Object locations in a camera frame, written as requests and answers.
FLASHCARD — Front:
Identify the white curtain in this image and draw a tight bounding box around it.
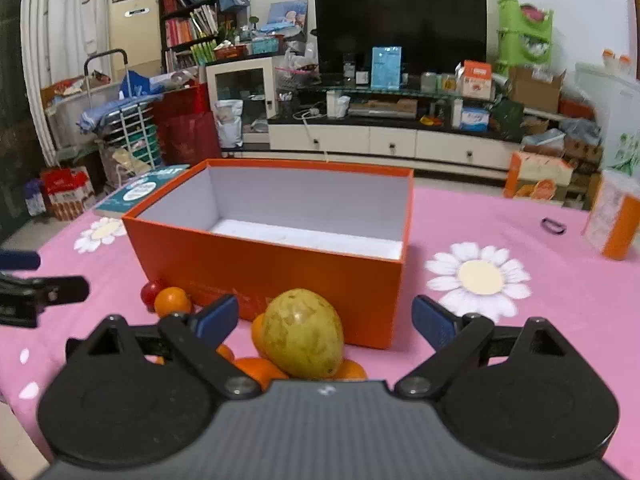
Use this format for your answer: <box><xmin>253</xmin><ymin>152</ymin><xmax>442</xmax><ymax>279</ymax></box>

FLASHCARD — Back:
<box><xmin>20</xmin><ymin>0</ymin><xmax>118</xmax><ymax>166</ymax></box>

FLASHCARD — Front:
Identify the orange printed carton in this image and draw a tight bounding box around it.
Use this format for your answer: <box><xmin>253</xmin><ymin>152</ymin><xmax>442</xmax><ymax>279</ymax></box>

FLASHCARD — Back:
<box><xmin>502</xmin><ymin>151</ymin><xmax>575</xmax><ymax>204</ymax></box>

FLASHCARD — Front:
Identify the blue flat packet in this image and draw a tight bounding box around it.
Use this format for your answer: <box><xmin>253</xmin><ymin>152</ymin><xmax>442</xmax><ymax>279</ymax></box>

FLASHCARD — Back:
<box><xmin>371</xmin><ymin>46</ymin><xmax>403</xmax><ymax>91</ymax></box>

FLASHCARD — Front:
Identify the blue and white mask box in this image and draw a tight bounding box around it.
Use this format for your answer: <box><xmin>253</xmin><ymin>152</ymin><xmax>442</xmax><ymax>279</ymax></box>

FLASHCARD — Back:
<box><xmin>459</xmin><ymin>107</ymin><xmax>491</xmax><ymax>132</ymax></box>

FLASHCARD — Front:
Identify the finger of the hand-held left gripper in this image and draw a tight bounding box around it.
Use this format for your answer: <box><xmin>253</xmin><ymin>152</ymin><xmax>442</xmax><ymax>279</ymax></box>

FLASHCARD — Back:
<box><xmin>0</xmin><ymin>274</ymin><xmax>91</xmax><ymax>329</ymax></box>
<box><xmin>0</xmin><ymin>249</ymin><xmax>42</xmax><ymax>272</ymax></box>

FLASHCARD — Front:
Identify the white television cabinet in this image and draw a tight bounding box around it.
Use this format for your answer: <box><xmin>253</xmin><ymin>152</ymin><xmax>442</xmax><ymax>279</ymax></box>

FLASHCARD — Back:
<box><xmin>267</xmin><ymin>80</ymin><xmax>571</xmax><ymax>181</ymax></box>

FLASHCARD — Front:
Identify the white and orange carton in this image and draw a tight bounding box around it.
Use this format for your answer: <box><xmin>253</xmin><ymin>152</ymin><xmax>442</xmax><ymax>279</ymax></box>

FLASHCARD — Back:
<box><xmin>457</xmin><ymin>60</ymin><xmax>496</xmax><ymax>101</ymax></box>

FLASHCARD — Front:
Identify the beige standing air conditioner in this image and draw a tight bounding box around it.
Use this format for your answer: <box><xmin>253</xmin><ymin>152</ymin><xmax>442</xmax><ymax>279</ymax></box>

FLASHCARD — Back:
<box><xmin>109</xmin><ymin>0</ymin><xmax>162</xmax><ymax>78</ymax></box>

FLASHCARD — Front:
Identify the silver media player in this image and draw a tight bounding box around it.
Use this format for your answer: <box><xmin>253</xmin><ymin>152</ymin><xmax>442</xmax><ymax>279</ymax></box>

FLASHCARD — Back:
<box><xmin>348</xmin><ymin>100</ymin><xmax>418</xmax><ymax>120</ymax></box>

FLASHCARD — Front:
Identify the orange cardboard box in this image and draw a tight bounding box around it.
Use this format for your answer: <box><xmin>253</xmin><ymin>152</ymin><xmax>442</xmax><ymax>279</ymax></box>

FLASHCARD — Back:
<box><xmin>122</xmin><ymin>158</ymin><xmax>415</xmax><ymax>350</ymax></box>

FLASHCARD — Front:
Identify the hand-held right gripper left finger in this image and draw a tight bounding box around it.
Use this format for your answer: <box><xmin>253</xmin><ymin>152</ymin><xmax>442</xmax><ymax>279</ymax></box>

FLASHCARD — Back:
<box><xmin>65</xmin><ymin>294</ymin><xmax>263</xmax><ymax>401</ymax></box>

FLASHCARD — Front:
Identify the black television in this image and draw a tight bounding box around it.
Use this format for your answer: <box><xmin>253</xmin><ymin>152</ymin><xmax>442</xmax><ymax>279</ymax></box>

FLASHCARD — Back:
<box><xmin>314</xmin><ymin>0</ymin><xmax>488</xmax><ymax>77</ymax></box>

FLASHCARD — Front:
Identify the orange and white canister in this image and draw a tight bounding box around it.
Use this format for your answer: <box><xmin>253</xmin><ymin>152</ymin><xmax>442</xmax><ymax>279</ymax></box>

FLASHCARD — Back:
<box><xmin>582</xmin><ymin>169</ymin><xmax>640</xmax><ymax>261</ymax></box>

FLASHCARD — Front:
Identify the red and white carton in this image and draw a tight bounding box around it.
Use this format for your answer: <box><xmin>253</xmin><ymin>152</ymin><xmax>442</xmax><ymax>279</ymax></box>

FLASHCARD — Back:
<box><xmin>41</xmin><ymin>166</ymin><xmax>97</xmax><ymax>222</ymax></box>

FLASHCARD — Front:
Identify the white plastic sack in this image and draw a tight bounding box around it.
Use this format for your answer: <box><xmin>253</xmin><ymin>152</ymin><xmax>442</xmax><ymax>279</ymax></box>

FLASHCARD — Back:
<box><xmin>215</xmin><ymin>99</ymin><xmax>244</xmax><ymax>150</ymax></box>

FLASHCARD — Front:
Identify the green plastic rack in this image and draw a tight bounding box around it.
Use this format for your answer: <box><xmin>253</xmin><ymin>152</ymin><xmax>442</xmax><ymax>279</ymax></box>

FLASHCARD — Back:
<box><xmin>495</xmin><ymin>0</ymin><xmax>555</xmax><ymax>78</ymax></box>

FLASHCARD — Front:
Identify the red gift bag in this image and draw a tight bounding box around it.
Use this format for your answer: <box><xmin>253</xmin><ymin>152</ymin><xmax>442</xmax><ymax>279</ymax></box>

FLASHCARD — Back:
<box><xmin>152</xmin><ymin>82</ymin><xmax>223</xmax><ymax>168</ymax></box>

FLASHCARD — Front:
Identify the blue picture board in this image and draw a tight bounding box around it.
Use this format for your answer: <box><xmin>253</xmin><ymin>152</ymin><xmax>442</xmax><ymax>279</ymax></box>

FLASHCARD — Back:
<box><xmin>267</xmin><ymin>0</ymin><xmax>309</xmax><ymax>28</ymax></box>

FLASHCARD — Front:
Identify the brown cardboard box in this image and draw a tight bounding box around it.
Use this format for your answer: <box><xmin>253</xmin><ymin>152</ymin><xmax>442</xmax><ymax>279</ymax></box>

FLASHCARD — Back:
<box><xmin>507</xmin><ymin>66</ymin><xmax>566</xmax><ymax>113</ymax></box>

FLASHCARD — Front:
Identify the wire shopping trolley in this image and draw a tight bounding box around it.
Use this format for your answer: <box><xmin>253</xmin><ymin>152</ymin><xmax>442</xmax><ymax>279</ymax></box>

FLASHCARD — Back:
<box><xmin>82</xmin><ymin>49</ymin><xmax>166</xmax><ymax>181</ymax></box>

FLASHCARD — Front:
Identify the dark green bag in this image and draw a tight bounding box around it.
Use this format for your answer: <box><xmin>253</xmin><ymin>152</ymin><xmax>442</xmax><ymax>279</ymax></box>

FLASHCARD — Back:
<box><xmin>490</xmin><ymin>97</ymin><xmax>526</xmax><ymax>141</ymax></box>

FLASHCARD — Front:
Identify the teal paperback book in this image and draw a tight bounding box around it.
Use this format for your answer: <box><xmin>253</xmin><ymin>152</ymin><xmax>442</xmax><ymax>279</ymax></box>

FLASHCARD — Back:
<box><xmin>94</xmin><ymin>164</ymin><xmax>191</xmax><ymax>220</ymax></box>

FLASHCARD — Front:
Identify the pink floral tablecloth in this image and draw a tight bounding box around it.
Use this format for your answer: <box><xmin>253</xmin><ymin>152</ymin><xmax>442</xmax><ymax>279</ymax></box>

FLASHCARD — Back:
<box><xmin>0</xmin><ymin>180</ymin><xmax>640</xmax><ymax>480</ymax></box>

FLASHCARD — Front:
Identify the small red tomato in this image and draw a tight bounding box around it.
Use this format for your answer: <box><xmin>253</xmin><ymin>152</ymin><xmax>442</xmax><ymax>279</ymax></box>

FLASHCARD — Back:
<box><xmin>140</xmin><ymin>280</ymin><xmax>166</xmax><ymax>312</ymax></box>

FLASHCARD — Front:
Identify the dark bookshelf with books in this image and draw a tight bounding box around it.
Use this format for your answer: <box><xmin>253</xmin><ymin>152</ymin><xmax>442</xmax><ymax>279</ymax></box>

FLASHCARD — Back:
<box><xmin>157</xmin><ymin>0</ymin><xmax>236</xmax><ymax>73</ymax></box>

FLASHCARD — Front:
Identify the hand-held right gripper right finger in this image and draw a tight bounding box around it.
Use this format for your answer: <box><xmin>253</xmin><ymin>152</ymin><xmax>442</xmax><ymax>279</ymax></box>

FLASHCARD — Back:
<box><xmin>392</xmin><ymin>294</ymin><xmax>576</xmax><ymax>402</ymax></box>

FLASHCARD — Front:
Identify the white glass-door cabinet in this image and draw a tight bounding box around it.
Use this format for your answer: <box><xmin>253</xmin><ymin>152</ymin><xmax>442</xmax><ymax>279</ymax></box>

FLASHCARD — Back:
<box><xmin>206</xmin><ymin>56</ymin><xmax>278</xmax><ymax>121</ymax></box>

